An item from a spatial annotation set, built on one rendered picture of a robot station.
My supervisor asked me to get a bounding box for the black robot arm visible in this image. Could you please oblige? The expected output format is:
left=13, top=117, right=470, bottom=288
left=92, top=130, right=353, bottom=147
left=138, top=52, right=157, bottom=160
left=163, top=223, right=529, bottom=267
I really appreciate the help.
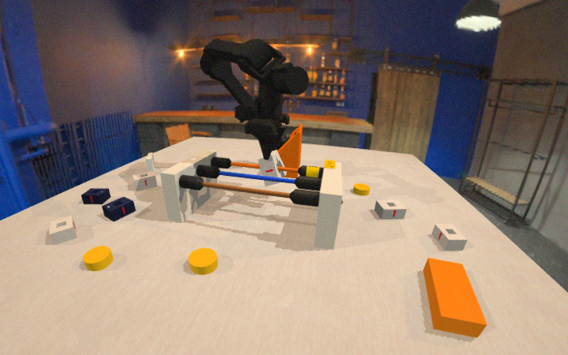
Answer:
left=199, top=38, right=308, bottom=123

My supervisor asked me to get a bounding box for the white square block with rectangular hole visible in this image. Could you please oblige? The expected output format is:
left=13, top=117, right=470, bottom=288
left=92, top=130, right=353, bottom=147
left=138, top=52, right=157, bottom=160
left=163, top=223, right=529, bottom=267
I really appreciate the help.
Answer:
left=50, top=215, right=77, bottom=245

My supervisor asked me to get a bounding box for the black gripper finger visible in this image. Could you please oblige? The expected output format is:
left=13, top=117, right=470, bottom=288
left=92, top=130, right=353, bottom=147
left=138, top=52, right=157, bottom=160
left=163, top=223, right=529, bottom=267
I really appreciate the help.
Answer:
left=272, top=126, right=286, bottom=151
left=252, top=133, right=278, bottom=160

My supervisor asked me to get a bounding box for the yellow short cylinder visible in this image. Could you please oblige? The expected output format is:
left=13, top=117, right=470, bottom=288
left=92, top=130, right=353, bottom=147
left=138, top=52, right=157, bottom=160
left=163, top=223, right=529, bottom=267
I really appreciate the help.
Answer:
left=83, top=246, right=113, bottom=271
left=353, top=184, right=370, bottom=195
left=188, top=248, right=218, bottom=275

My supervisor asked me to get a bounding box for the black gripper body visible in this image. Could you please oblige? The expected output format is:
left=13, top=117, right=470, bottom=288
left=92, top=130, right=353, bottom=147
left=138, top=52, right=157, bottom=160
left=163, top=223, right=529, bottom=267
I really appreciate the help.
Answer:
left=245, top=93, right=290, bottom=136

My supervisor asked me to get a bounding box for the small white block with red arrow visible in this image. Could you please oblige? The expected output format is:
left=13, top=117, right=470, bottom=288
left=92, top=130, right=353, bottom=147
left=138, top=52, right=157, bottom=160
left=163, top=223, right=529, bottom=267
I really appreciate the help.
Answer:
left=133, top=172, right=158, bottom=191

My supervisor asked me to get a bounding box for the small white block with square hole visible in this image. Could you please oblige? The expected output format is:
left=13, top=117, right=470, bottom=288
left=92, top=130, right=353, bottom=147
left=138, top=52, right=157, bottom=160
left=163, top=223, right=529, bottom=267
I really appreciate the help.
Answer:
left=432, top=224, right=467, bottom=251

